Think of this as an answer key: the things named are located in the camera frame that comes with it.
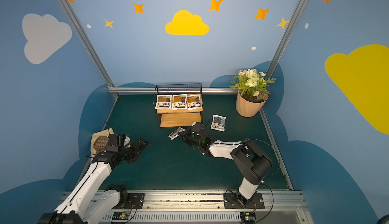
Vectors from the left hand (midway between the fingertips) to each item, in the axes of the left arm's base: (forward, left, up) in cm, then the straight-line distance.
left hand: (145, 146), depth 83 cm
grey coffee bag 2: (+23, -44, -9) cm, 50 cm away
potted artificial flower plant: (+34, -64, +11) cm, 74 cm away
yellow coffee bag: (+26, -7, +8) cm, 28 cm away
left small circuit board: (-31, +7, -10) cm, 34 cm away
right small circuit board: (-30, -55, -12) cm, 64 cm away
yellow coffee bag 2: (+26, -17, +9) cm, 33 cm away
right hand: (+8, -18, +3) cm, 20 cm away
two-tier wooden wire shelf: (+27, -15, -10) cm, 33 cm away
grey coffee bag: (+9, -16, -1) cm, 18 cm away
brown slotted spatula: (+4, +30, -7) cm, 31 cm away
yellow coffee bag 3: (+27, -26, +9) cm, 38 cm away
